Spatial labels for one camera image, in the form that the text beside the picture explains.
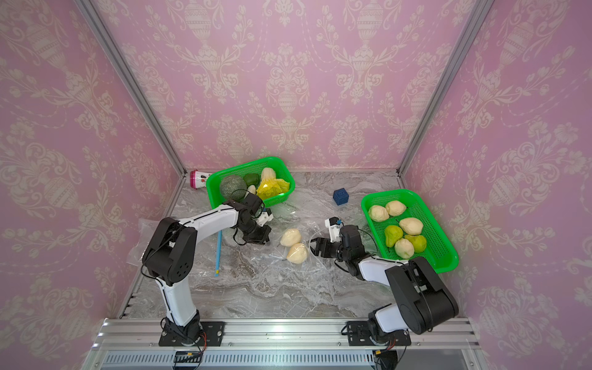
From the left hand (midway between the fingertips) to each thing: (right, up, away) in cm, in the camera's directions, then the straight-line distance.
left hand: (270, 243), depth 92 cm
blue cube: (+31, +19, +14) cm, 38 cm away
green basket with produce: (-3, +33, +21) cm, 39 cm away
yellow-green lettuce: (-1, +23, +9) cm, 24 cm away
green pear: (+49, +4, -1) cm, 49 cm away
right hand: (+14, -1, -6) cm, 15 cm away
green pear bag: (+58, +1, -3) cm, 58 cm away
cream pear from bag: (+58, +7, +3) cm, 58 cm away
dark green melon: (-17, +22, +8) cm, 29 cm away
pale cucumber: (-11, +22, +18) cm, 30 cm away
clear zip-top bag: (-50, +5, -1) cm, 50 cm away
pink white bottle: (-37, +27, +18) cm, 49 cm away
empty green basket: (+65, -2, -4) cm, 65 cm away
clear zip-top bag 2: (+1, -3, +1) cm, 3 cm away
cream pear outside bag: (+45, +11, +5) cm, 47 cm away
